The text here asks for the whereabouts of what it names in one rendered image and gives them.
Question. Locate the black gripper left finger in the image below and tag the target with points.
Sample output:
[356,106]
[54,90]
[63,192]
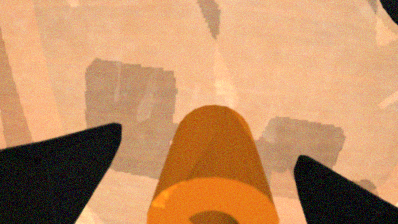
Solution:
[51,181]

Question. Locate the orange cylindrical knob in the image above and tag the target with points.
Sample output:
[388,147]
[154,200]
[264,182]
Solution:
[212,174]

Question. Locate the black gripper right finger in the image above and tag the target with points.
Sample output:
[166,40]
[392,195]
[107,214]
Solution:
[327,197]

